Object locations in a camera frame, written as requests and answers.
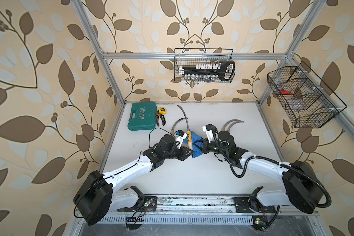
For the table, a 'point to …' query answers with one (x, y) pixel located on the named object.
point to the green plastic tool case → (142, 116)
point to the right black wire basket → (307, 103)
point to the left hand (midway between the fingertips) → (190, 150)
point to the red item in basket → (286, 90)
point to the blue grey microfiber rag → (196, 151)
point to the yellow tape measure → (162, 110)
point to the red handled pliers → (162, 118)
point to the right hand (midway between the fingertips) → (193, 142)
